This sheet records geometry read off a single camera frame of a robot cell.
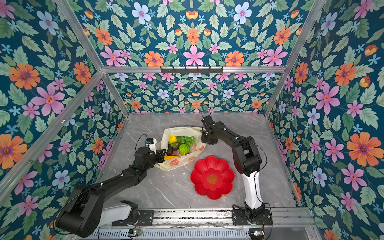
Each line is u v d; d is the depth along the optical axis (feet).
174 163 2.87
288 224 2.39
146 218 2.41
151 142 2.55
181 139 3.23
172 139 3.20
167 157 2.96
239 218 2.41
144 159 2.22
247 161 1.80
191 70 3.03
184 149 3.06
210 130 2.39
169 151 3.06
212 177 2.88
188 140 3.23
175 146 3.14
